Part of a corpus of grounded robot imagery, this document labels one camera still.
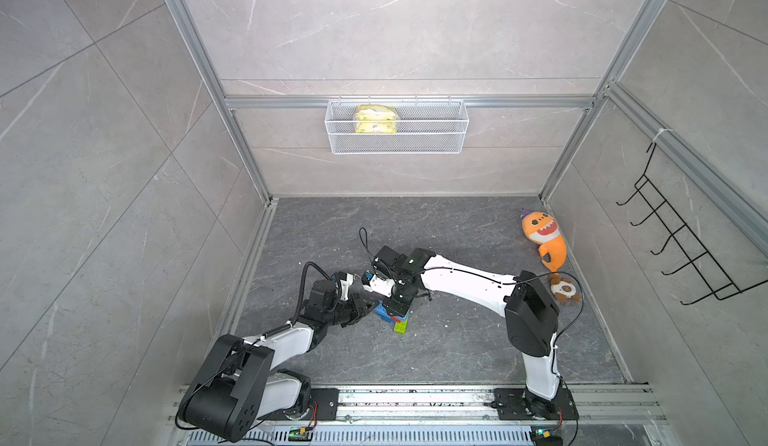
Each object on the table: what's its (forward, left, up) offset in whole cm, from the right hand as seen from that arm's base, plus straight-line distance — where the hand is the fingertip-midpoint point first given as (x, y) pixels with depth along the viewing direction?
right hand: (395, 307), depth 84 cm
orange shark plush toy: (+27, -52, +1) cm, 58 cm away
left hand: (+2, +5, 0) cm, 5 cm away
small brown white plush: (+6, -52, -3) cm, 53 cm away
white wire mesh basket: (+54, -11, +24) cm, 61 cm away
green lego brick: (-4, -2, -5) cm, 6 cm away
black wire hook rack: (+6, -67, +25) cm, 72 cm away
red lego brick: (-2, 0, -3) cm, 4 cm away
